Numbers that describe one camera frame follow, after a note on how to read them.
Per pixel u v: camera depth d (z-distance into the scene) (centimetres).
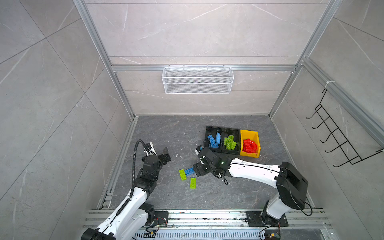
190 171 88
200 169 74
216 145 98
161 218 73
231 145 101
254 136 103
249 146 95
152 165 60
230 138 103
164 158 74
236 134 104
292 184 43
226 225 73
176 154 98
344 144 63
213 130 111
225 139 103
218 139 98
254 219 73
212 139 101
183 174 88
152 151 69
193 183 86
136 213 60
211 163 62
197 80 100
